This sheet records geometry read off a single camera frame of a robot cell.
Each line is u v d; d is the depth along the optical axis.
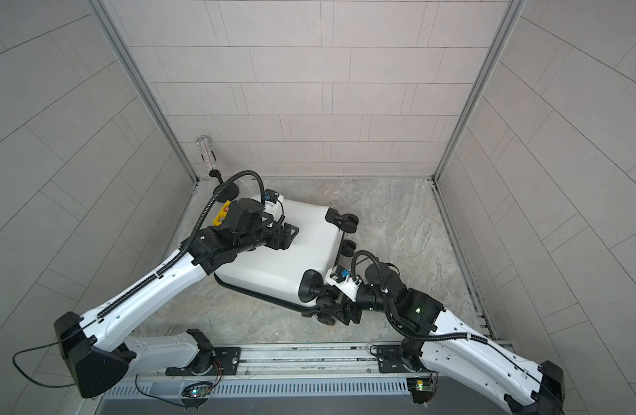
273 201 0.62
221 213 1.03
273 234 0.62
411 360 0.62
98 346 0.37
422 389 0.68
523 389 0.41
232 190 1.12
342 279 0.57
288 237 0.64
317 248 0.74
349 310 0.58
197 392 0.65
